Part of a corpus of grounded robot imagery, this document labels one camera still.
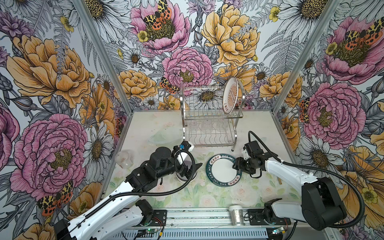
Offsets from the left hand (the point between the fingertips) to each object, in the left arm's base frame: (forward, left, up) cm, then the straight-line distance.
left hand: (192, 160), depth 70 cm
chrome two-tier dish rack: (+31, -8, -9) cm, 33 cm away
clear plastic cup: (+12, +42, -21) cm, 49 cm away
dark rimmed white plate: (+10, -17, -22) cm, 30 cm away
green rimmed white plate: (-1, -18, -21) cm, 27 cm away
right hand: (+2, -25, -19) cm, 31 cm away
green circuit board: (-24, +20, -23) cm, 38 cm away
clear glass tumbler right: (+32, -20, -14) cm, 40 cm away
